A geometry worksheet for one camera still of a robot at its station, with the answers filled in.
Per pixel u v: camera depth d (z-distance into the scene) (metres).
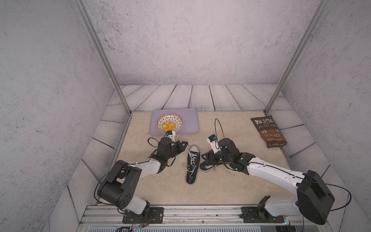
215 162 0.73
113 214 0.76
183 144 0.86
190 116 1.19
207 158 0.73
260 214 0.65
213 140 0.72
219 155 0.72
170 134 0.83
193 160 0.90
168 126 1.08
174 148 0.78
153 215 0.73
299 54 0.87
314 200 0.41
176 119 1.15
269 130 1.06
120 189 0.44
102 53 0.87
